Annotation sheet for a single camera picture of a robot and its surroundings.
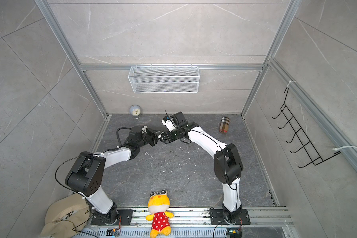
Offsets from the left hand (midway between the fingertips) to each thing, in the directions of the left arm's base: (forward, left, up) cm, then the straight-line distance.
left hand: (164, 127), depth 87 cm
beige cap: (-42, +50, -19) cm, 68 cm away
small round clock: (+28, +25, -13) cm, 40 cm away
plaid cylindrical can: (+14, -44, -16) cm, 49 cm away
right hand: (-3, -1, -5) cm, 6 cm away
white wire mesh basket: (+34, 0, +11) cm, 36 cm away
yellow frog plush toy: (-39, +2, -12) cm, 41 cm away
